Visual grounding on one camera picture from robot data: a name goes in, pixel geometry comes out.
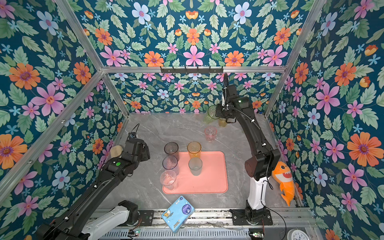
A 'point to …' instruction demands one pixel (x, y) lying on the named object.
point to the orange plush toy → (282, 174)
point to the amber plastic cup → (222, 122)
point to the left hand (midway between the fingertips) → (143, 146)
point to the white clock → (296, 234)
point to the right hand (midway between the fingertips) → (219, 111)
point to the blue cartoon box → (178, 214)
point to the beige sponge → (115, 151)
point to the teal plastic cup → (195, 164)
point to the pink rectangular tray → (212, 179)
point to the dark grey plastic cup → (171, 149)
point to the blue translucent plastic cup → (170, 163)
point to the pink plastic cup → (210, 132)
